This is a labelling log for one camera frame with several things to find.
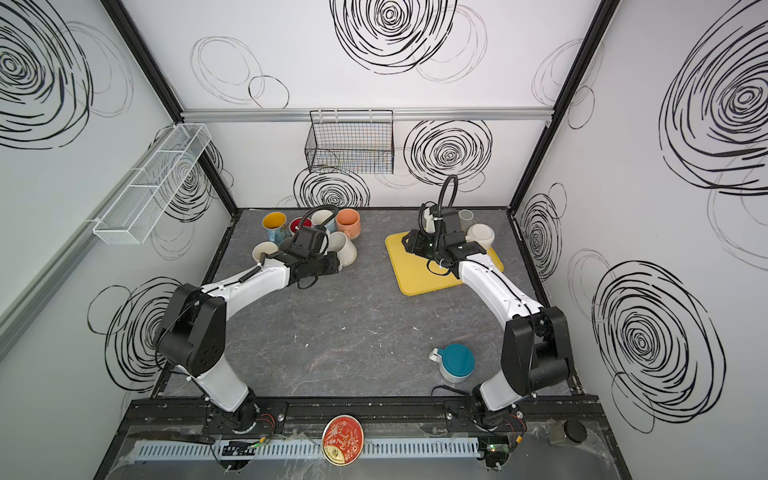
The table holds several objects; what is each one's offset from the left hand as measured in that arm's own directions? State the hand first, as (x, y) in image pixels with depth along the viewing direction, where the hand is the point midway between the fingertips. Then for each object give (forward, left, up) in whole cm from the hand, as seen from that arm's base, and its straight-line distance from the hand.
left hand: (341, 260), depth 93 cm
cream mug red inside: (+17, +20, -3) cm, 26 cm away
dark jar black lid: (-43, -55, 0) cm, 70 cm away
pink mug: (+5, +26, -1) cm, 26 cm away
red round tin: (-46, -6, -6) cm, 47 cm away
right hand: (+1, -19, +9) cm, 21 cm away
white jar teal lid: (-29, -33, -2) cm, 44 cm away
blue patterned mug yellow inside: (+13, +25, 0) cm, 28 cm away
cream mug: (+2, -1, +4) cm, 4 cm away
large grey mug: (+5, +19, 0) cm, 20 cm away
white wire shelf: (-6, +48, +24) cm, 54 cm away
